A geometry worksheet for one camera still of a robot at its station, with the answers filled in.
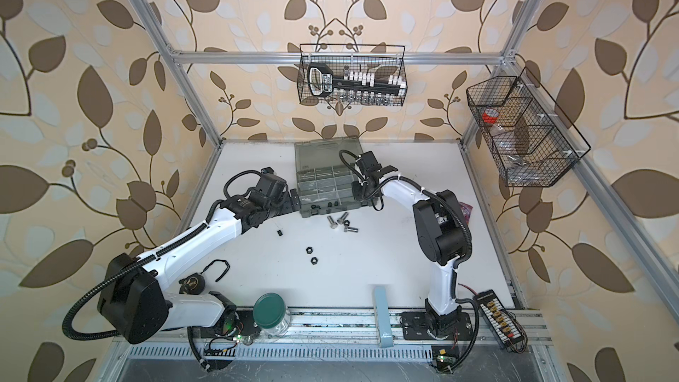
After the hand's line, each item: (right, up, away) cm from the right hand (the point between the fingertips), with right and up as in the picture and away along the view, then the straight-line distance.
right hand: (360, 193), depth 98 cm
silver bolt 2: (-7, -10, -2) cm, 12 cm away
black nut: (-18, -18, -9) cm, 27 cm away
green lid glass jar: (-24, -28, -31) cm, 48 cm away
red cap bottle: (+43, +27, -10) cm, 52 cm away
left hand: (-25, 0, -13) cm, 28 cm away
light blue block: (+6, -35, -28) cm, 45 cm away
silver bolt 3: (-4, -12, -6) cm, 14 cm away
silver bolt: (-10, -11, -4) cm, 15 cm away
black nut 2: (-16, -21, -11) cm, 29 cm away
